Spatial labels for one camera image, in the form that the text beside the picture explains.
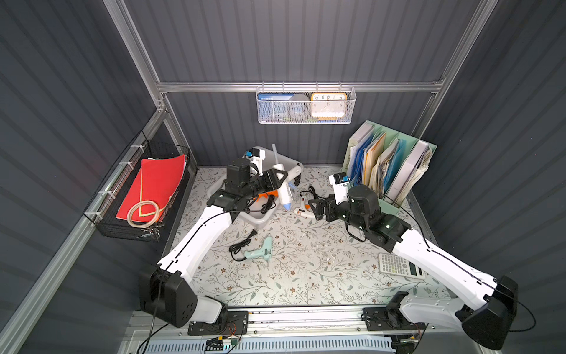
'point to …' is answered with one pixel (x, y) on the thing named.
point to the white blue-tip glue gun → (284, 187)
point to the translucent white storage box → (256, 217)
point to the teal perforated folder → (394, 164)
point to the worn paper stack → (416, 175)
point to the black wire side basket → (141, 225)
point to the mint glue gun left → (265, 252)
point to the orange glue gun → (273, 192)
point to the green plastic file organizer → (376, 155)
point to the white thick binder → (418, 150)
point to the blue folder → (357, 167)
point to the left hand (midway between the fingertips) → (282, 174)
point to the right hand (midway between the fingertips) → (325, 196)
